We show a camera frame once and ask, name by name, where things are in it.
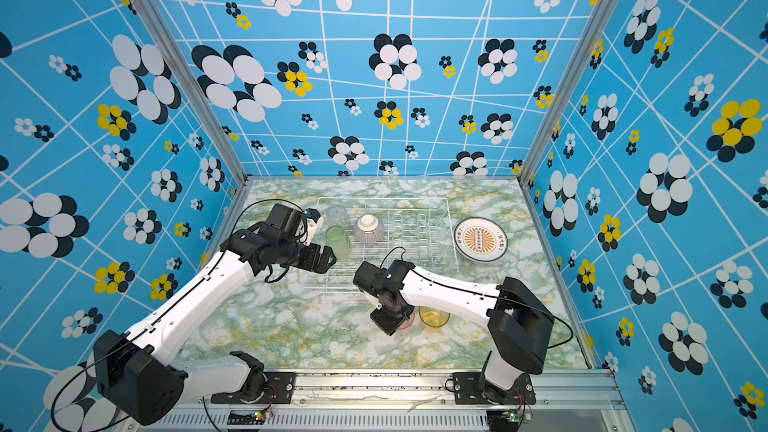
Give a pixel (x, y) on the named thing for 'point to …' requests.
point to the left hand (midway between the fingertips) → (324, 254)
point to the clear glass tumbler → (335, 215)
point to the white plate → (480, 239)
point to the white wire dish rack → (417, 230)
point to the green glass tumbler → (339, 242)
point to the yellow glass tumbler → (433, 318)
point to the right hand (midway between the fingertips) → (391, 323)
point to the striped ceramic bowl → (368, 229)
